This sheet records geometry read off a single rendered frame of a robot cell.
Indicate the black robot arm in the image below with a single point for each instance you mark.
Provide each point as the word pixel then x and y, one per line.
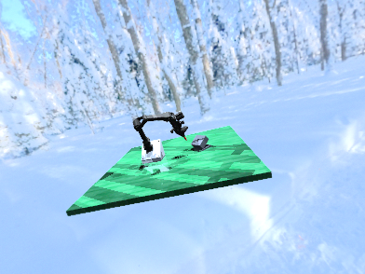
pixel 166 116

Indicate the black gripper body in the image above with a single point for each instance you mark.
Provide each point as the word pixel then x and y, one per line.
pixel 177 128

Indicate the grey sloped panel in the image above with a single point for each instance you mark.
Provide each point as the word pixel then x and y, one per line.
pixel 200 142

